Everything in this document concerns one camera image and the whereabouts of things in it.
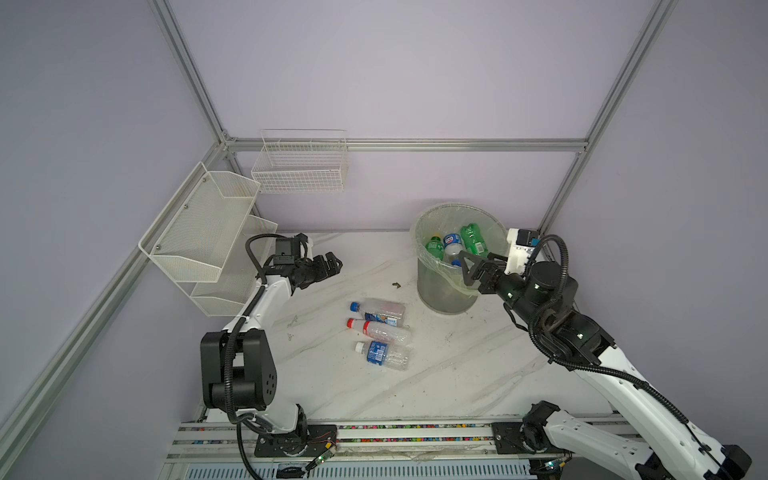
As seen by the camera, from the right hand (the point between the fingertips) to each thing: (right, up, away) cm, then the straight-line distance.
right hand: (467, 258), depth 64 cm
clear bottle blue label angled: (-19, -27, +18) cm, 38 cm away
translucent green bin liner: (-1, +12, +27) cm, 30 cm away
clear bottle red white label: (-20, -22, +24) cm, 38 cm away
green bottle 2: (+8, +6, +26) cm, 28 cm away
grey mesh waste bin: (-3, -11, +26) cm, 28 cm away
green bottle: (-3, +4, +26) cm, 26 cm away
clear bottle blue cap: (+2, +4, +26) cm, 26 cm away
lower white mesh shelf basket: (-59, -10, +10) cm, 61 cm away
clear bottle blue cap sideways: (-19, -17, +32) cm, 41 cm away
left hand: (-36, -4, +26) cm, 44 cm away
